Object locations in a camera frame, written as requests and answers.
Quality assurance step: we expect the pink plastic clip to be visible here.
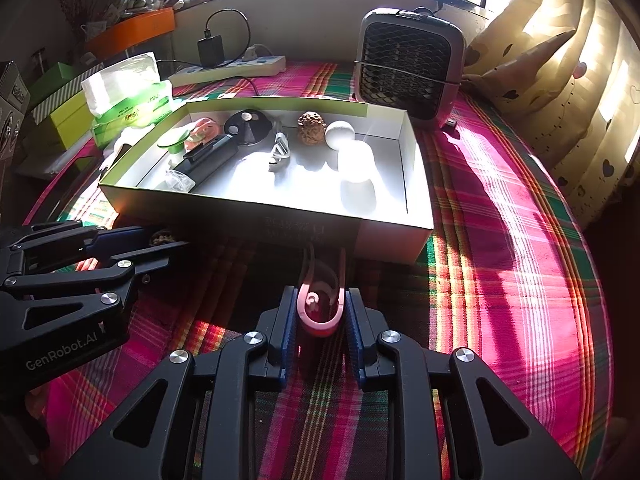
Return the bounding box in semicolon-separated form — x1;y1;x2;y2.
296;244;346;338

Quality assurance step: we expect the black flashlight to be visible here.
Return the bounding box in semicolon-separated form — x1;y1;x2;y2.
160;134;239;193

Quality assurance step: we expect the black round disc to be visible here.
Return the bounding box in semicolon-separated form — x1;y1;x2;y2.
224;110;273;146

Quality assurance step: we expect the white round jar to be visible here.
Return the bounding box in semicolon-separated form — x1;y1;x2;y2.
337;140;375;184

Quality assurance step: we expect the brown walnut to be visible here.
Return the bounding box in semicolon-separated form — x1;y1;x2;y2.
297;110;326;146
149;230;176;247

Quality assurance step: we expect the yellow green box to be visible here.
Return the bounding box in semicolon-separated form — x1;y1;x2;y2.
23;91;93;154

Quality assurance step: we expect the striped green box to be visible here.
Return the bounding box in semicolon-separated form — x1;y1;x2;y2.
32;63;104;125

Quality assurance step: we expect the green tissue pack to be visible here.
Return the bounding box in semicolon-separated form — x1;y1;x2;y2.
81;52;172;148

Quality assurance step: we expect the green white cardboard box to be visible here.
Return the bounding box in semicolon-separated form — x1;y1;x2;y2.
99;96;434;263

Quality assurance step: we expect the orange box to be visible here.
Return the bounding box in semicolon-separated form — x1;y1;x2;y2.
85;8;176;61

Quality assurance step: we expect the black charger adapter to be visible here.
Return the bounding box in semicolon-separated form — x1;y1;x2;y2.
198;35;226;68

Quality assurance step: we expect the white power strip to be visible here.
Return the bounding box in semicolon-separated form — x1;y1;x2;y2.
168;55;286;88

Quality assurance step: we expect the beige heart curtain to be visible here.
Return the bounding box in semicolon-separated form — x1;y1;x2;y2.
495;0;639;226

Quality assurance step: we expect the grey desktop fan heater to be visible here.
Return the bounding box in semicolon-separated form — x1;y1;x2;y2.
355;8;466;128

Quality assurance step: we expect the beige heart pillow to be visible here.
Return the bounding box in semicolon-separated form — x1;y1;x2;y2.
462;0;586;117

